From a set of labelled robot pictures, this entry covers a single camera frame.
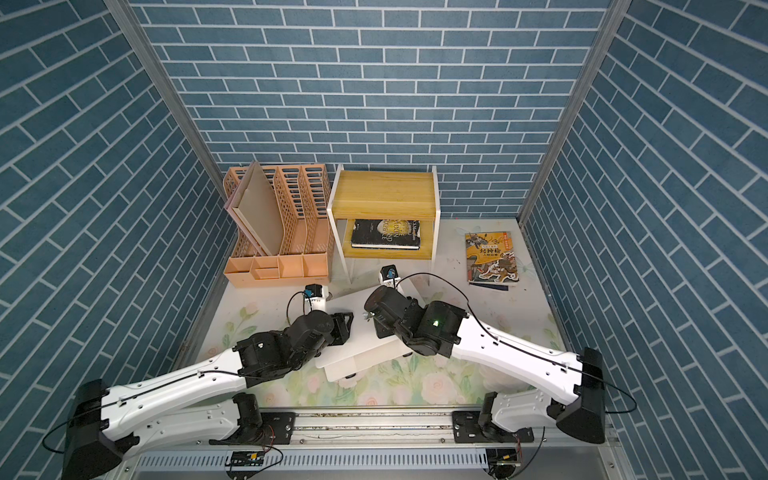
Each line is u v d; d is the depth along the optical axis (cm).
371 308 51
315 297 65
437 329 46
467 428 74
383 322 51
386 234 93
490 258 107
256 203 98
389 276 62
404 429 75
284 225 104
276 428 74
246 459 72
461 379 83
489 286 100
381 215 77
